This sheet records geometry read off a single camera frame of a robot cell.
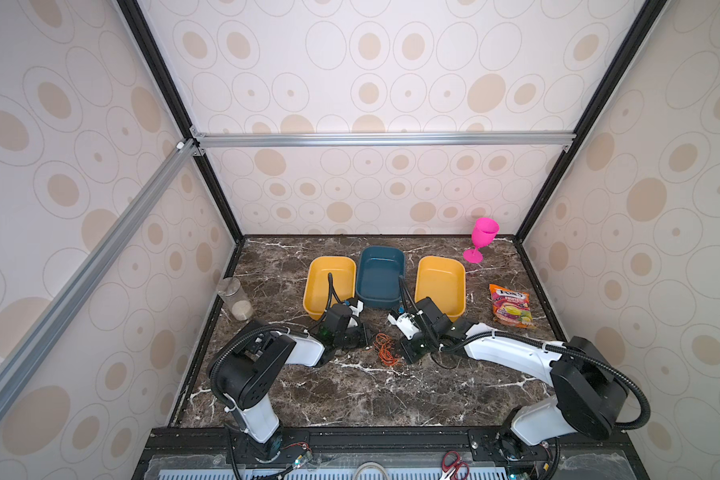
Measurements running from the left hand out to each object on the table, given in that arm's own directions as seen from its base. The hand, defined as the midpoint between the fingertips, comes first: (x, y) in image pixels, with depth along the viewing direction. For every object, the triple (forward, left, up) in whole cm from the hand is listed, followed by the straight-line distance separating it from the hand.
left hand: (388, 332), depth 88 cm
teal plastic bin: (+25, +2, -6) cm, 26 cm away
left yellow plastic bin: (+20, +15, 0) cm, 25 cm away
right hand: (-5, -2, -1) cm, 5 cm away
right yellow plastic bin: (+23, -21, -7) cm, 32 cm away
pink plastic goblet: (+32, -33, +9) cm, 47 cm away
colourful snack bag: (+11, -41, -3) cm, 42 cm away
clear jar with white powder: (+12, +50, -2) cm, 51 cm away
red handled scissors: (-32, -14, -4) cm, 35 cm away
